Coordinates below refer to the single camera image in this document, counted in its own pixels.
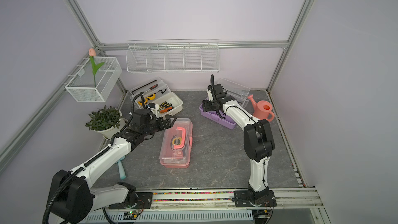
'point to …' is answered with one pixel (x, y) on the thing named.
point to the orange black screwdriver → (166, 110)
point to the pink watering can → (262, 109)
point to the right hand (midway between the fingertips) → (207, 104)
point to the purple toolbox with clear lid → (239, 93)
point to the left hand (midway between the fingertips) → (171, 120)
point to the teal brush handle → (121, 169)
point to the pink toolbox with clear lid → (176, 144)
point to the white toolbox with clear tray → (156, 93)
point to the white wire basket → (81, 86)
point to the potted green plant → (108, 121)
